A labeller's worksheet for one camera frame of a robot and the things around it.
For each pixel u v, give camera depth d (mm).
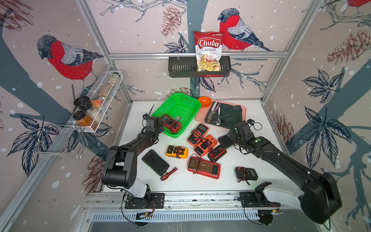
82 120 599
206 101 1141
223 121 1065
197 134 951
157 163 854
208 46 817
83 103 619
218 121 1067
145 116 835
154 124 730
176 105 1170
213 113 1104
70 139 663
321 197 381
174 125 976
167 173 817
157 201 731
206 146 879
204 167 816
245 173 790
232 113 1113
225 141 930
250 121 742
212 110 1138
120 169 447
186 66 1070
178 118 1102
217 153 860
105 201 770
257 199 676
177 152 875
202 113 1091
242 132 639
